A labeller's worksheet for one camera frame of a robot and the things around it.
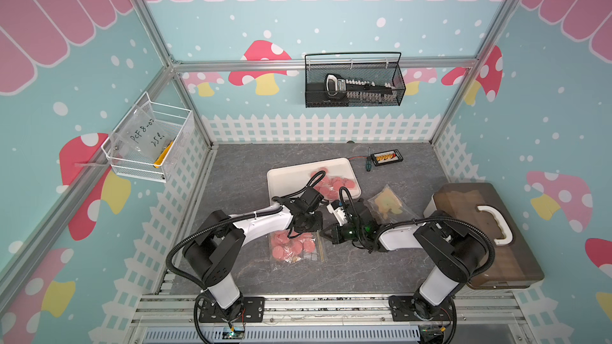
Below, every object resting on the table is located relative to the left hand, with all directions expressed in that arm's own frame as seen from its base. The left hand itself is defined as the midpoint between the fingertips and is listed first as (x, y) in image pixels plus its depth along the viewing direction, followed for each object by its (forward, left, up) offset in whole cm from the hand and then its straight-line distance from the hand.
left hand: (318, 229), depth 88 cm
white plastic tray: (+24, +16, -2) cm, 28 cm away
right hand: (-2, -1, 0) cm, 2 cm away
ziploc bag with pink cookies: (+10, -27, 0) cm, 29 cm away
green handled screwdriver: (+34, -23, -2) cm, 41 cm away
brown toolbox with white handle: (-15, -58, +10) cm, 61 cm away
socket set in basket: (+41, -16, +32) cm, 55 cm away
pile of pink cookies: (+20, -5, -1) cm, 21 cm away
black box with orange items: (+37, -32, -1) cm, 49 cm away
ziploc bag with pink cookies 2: (-6, +3, -2) cm, 7 cm away
